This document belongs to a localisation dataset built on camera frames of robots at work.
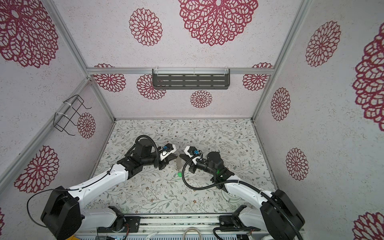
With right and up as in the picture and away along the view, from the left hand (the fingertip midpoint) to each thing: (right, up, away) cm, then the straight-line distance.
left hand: (174, 157), depth 80 cm
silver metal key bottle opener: (+3, -3, 0) cm, 4 cm away
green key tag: (+3, -12, +8) cm, 14 cm away
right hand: (+4, +3, -6) cm, 8 cm away
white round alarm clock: (+30, -22, -1) cm, 37 cm away
